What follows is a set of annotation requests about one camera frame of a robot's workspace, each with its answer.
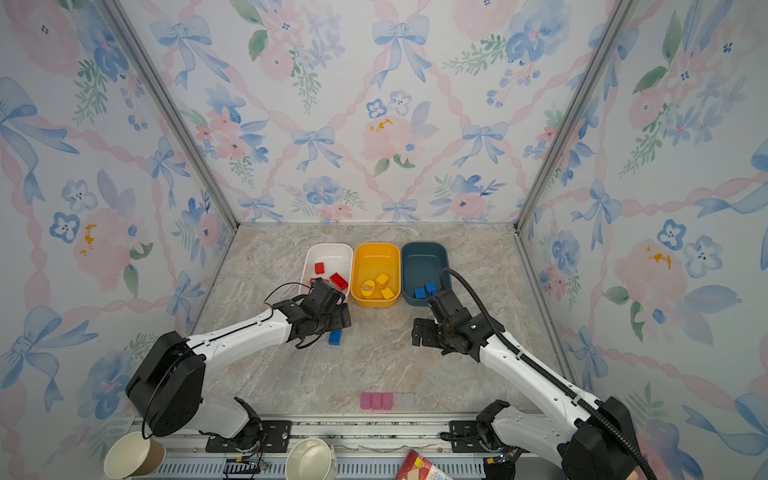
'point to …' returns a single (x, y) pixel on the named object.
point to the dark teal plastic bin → (421, 267)
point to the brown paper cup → (130, 455)
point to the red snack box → (417, 467)
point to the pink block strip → (377, 400)
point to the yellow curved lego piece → (367, 288)
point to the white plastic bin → (331, 262)
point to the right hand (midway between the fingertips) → (425, 333)
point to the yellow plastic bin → (368, 260)
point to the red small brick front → (319, 268)
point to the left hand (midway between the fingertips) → (340, 315)
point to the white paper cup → (311, 459)
